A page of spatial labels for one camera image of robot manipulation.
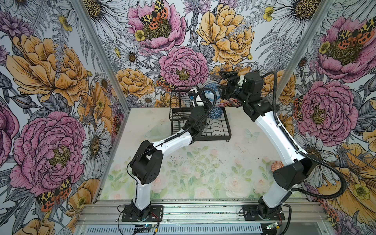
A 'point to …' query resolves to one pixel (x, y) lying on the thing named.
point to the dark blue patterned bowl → (216, 113)
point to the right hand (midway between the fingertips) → (216, 80)
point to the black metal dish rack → (217, 126)
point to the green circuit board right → (270, 226)
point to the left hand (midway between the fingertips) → (206, 95)
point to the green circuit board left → (147, 225)
